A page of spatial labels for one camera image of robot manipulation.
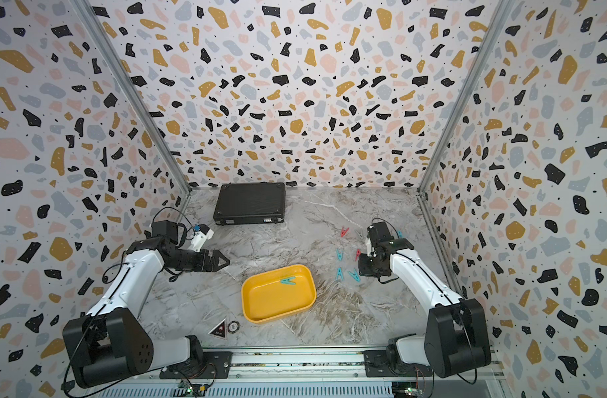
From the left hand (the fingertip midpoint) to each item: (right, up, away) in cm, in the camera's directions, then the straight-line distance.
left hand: (218, 261), depth 83 cm
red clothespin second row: (+50, -1, +18) cm, 53 cm away
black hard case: (+3, +20, +27) cm, 34 cm away
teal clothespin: (+47, -7, +10) cm, 49 cm away
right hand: (+50, -3, +4) cm, 50 cm away
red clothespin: (+45, +8, +24) cm, 51 cm away
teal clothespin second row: (+42, 0, +15) cm, 44 cm away
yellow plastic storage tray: (+17, -13, +5) cm, 22 cm away
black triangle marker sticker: (+1, -22, -2) cm, 22 cm away
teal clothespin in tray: (+22, -9, +9) cm, 26 cm away
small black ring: (+6, -21, -1) cm, 22 cm away
